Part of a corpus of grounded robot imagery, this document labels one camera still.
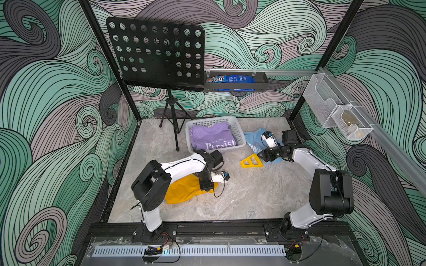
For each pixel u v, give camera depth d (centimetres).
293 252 70
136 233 73
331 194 45
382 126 61
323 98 79
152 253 71
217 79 91
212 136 104
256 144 102
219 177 76
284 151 69
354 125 63
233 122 109
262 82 94
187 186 88
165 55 68
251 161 97
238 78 92
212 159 64
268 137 81
